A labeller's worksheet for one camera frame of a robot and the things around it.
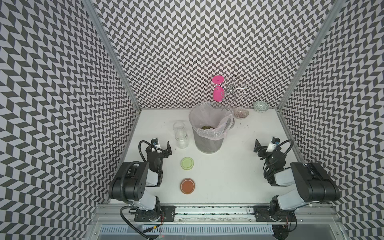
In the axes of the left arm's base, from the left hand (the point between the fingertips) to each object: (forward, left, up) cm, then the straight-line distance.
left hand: (160, 142), depth 91 cm
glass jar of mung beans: (+13, -10, 0) cm, 17 cm away
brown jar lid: (-24, -18, -7) cm, 30 cm away
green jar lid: (-11, -17, -7) cm, 21 cm away
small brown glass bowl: (+28, -56, -4) cm, 63 cm away
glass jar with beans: (+3, -13, -4) cm, 14 cm away
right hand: (-1, -63, 0) cm, 63 cm away
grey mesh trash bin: (-4, -29, +5) cm, 30 cm away
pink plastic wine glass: (+30, -37, +16) cm, 50 cm away
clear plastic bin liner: (+14, -31, +5) cm, 34 cm away
